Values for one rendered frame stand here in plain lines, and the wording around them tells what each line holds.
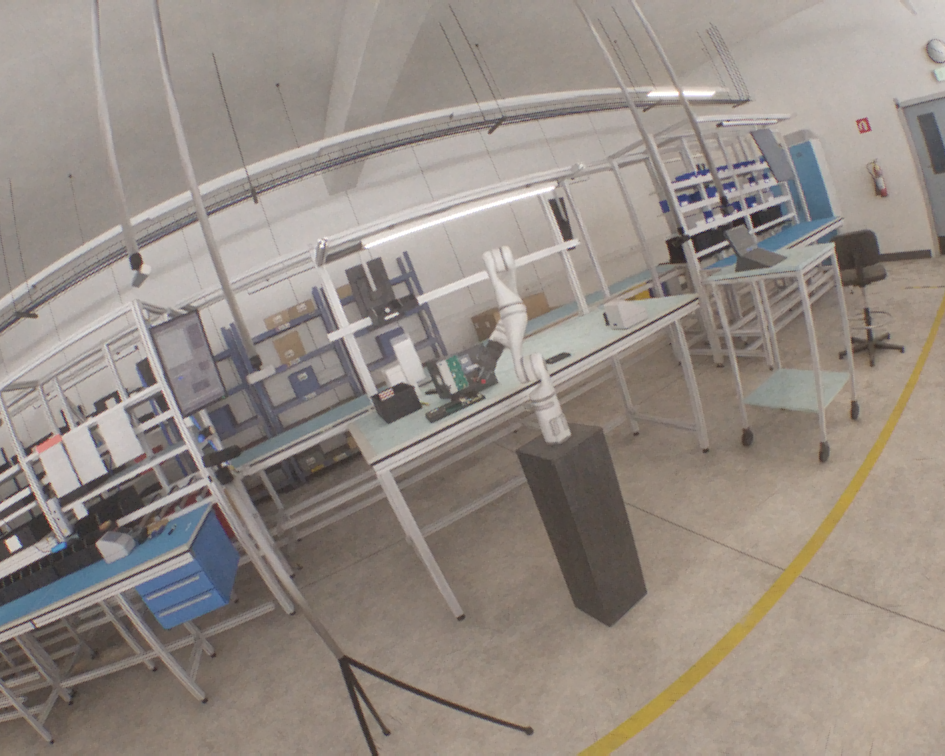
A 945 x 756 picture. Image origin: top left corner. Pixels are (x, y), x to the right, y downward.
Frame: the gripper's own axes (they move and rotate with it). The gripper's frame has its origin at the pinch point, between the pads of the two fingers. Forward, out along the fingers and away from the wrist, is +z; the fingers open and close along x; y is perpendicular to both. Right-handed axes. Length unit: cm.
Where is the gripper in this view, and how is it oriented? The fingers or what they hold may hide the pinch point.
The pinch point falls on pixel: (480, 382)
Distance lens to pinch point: 184.9
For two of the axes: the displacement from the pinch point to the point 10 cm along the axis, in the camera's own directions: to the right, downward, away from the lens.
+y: -3.1, -0.8, 9.5
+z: -4.4, 9.0, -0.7
